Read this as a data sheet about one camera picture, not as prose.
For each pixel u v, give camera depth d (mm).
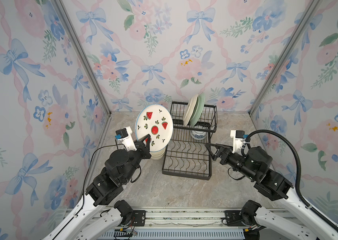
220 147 549
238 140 568
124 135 504
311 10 692
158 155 876
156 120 643
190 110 748
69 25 747
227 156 552
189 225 732
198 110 752
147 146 596
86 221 429
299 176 426
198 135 1003
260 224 618
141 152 538
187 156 950
